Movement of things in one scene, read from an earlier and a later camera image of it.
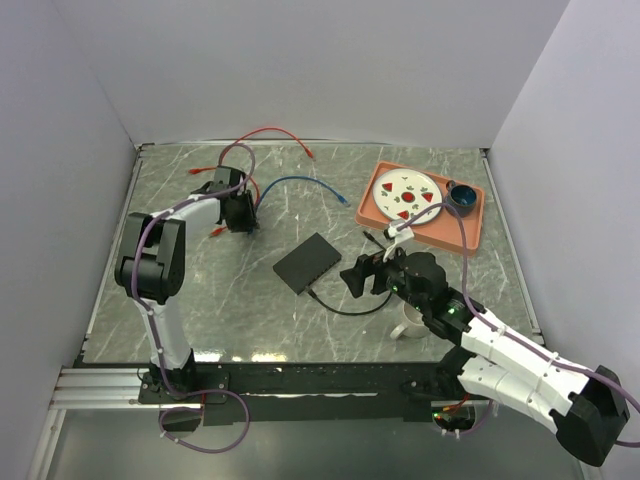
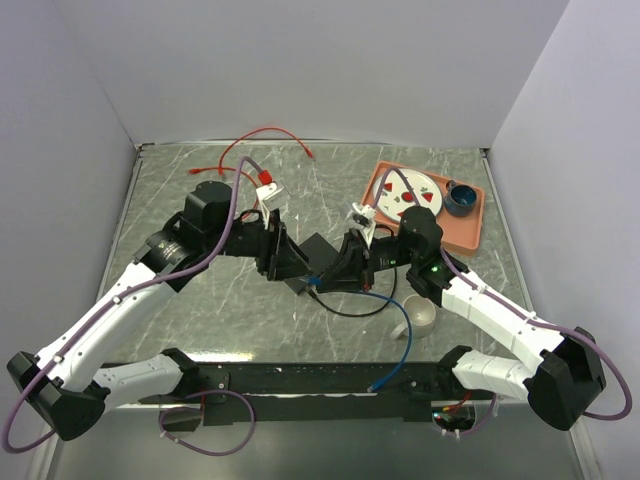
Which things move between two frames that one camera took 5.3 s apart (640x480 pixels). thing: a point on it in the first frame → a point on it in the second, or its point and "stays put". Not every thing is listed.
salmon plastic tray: (441, 228) stays put
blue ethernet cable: (341, 198) → (316, 281)
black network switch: (308, 263) stays put
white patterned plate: (401, 193) stays put
